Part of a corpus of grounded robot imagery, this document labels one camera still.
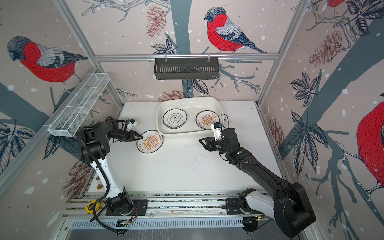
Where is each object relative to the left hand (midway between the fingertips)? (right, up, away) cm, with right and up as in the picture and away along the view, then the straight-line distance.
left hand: (139, 138), depth 99 cm
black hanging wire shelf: (+32, +50, +6) cm, 60 cm away
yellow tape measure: (-14, -30, -26) cm, 42 cm away
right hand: (+42, +1, -19) cm, 46 cm away
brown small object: (-14, -23, -20) cm, 33 cm away
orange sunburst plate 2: (+46, +13, +11) cm, 49 cm away
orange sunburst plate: (+9, -2, -1) cm, 9 cm away
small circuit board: (+3, -37, -28) cm, 47 cm away
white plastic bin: (+33, +15, +11) cm, 38 cm away
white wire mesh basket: (-24, +16, -25) cm, 38 cm away
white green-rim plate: (+23, +13, +9) cm, 28 cm away
